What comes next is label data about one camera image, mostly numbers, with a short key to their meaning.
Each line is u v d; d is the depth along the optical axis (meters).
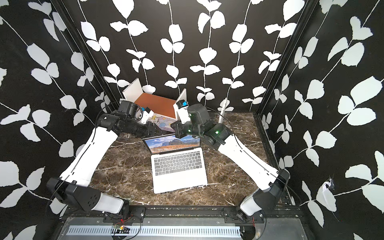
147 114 0.68
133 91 0.85
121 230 0.71
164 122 0.98
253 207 0.54
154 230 0.70
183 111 0.57
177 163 0.86
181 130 0.58
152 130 0.66
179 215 0.75
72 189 0.38
